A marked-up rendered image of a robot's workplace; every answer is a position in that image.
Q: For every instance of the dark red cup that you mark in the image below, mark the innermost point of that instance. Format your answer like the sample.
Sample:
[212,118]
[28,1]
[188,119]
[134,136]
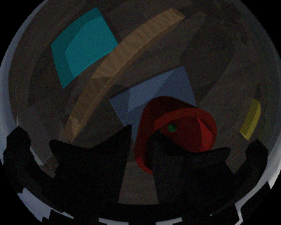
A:
[196,129]

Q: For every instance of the yellow box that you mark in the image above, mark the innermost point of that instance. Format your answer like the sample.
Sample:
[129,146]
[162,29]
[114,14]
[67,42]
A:
[250,122]

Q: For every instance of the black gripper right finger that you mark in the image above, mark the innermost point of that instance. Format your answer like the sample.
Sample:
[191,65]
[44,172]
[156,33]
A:
[171,164]

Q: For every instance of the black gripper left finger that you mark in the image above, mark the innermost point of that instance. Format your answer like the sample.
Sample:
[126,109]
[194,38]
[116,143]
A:
[106,160]

